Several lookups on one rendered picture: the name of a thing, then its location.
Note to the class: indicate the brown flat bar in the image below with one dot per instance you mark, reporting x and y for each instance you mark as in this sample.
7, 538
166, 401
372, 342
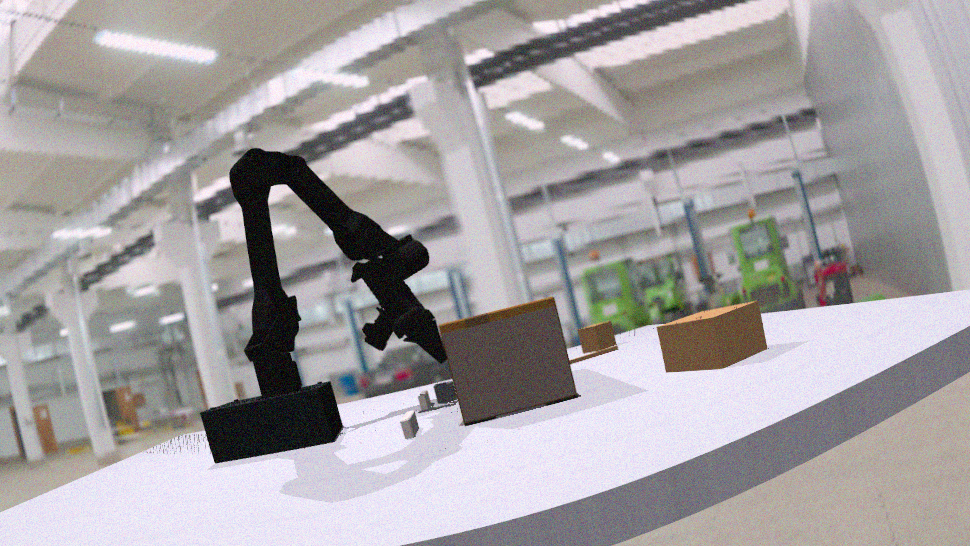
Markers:
600, 352

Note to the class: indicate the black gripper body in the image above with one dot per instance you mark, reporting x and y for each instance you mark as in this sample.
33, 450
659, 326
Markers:
402, 305

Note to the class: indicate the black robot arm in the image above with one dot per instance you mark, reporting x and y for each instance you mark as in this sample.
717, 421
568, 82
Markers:
275, 316

